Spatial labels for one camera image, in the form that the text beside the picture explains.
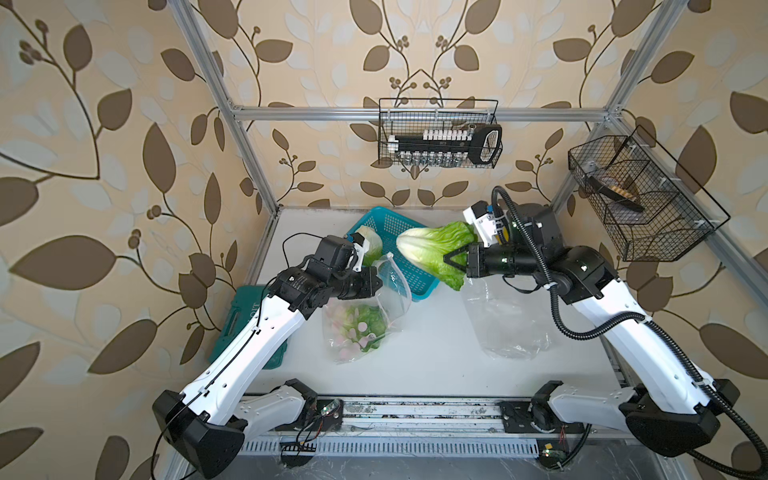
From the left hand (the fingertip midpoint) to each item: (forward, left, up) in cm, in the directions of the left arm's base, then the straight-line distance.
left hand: (379, 279), depth 71 cm
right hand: (0, -14, +9) cm, 17 cm away
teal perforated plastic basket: (+8, -2, -4) cm, 9 cm away
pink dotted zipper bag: (-6, +7, -13) cm, 16 cm away
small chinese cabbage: (+21, +3, -12) cm, 24 cm away
